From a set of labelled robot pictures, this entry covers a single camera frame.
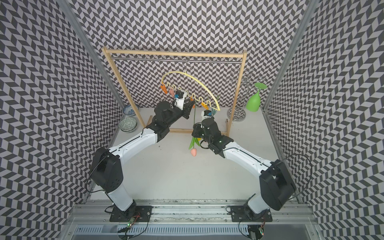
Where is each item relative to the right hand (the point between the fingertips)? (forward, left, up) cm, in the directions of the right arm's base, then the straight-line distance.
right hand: (194, 127), depth 82 cm
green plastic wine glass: (+16, -36, +3) cm, 39 cm away
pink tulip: (-12, 0, -5) cm, 13 cm away
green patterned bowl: (+16, +48, -17) cm, 54 cm away
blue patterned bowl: (+31, +53, -17) cm, 64 cm away
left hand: (+8, 0, +12) cm, 15 cm away
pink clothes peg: (+15, +12, +12) cm, 23 cm away
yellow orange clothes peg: (+4, -6, +13) cm, 15 cm away
